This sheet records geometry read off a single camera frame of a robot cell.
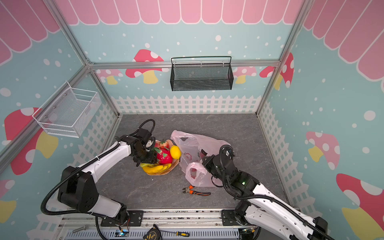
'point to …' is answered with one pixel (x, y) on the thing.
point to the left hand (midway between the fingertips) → (149, 163)
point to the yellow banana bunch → (154, 169)
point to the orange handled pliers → (188, 190)
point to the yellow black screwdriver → (178, 233)
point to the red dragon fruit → (164, 156)
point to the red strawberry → (163, 144)
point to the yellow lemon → (175, 152)
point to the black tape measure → (153, 234)
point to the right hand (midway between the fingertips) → (199, 157)
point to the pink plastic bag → (193, 149)
